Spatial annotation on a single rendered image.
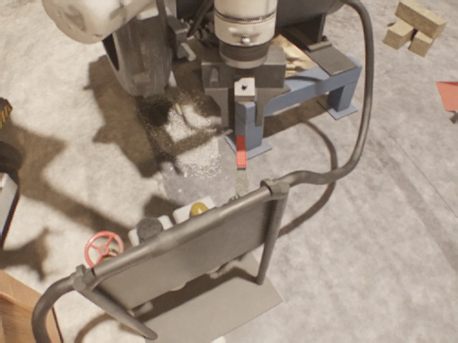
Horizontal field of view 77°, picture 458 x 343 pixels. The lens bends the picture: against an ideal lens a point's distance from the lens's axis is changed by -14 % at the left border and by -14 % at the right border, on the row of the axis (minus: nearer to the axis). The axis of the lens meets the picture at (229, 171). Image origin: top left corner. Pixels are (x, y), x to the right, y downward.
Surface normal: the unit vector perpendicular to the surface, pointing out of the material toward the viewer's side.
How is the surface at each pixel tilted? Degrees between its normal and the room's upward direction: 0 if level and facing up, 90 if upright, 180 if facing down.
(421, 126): 0
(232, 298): 0
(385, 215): 0
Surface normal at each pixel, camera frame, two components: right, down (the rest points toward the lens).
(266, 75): 0.00, 0.81
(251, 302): 0.00, -0.58
